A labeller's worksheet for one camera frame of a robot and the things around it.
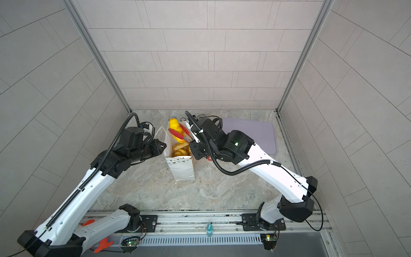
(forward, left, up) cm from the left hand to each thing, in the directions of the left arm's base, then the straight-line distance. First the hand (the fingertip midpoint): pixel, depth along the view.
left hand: (170, 144), depth 70 cm
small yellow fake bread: (+5, -2, +7) cm, 9 cm away
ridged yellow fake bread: (+4, -4, -14) cm, 15 cm away
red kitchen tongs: (+1, -7, +5) cm, 9 cm away
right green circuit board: (-33, -43, -25) cm, 60 cm away
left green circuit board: (-34, +14, -20) cm, 42 cm away
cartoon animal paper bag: (-7, -5, -9) cm, 12 cm away
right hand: (-5, -10, +6) cm, 13 cm away
